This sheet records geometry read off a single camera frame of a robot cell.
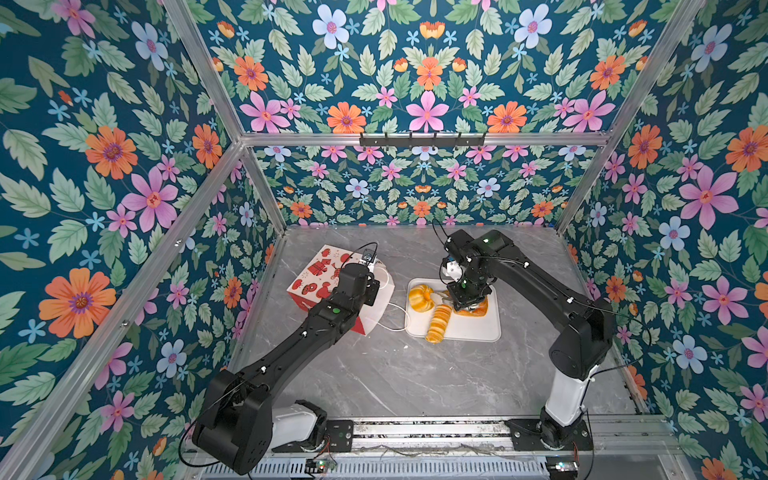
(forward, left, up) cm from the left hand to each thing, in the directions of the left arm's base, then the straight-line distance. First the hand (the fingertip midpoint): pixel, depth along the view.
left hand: (369, 268), depth 83 cm
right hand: (-10, -24, -5) cm, 27 cm away
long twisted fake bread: (-10, -20, -17) cm, 28 cm away
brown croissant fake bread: (-6, -34, -17) cm, 38 cm away
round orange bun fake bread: (-3, -14, -13) cm, 20 cm away
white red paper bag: (+4, +18, -9) cm, 21 cm away
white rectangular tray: (-10, -36, -22) cm, 43 cm away
